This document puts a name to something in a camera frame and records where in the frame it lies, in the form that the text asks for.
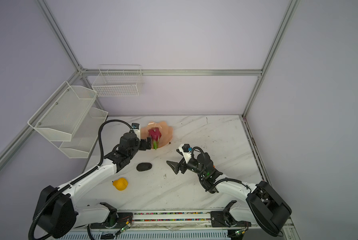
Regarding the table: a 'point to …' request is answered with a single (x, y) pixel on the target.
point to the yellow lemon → (120, 184)
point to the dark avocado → (143, 166)
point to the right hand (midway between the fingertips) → (172, 156)
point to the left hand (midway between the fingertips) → (142, 138)
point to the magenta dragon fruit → (155, 134)
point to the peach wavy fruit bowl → (166, 132)
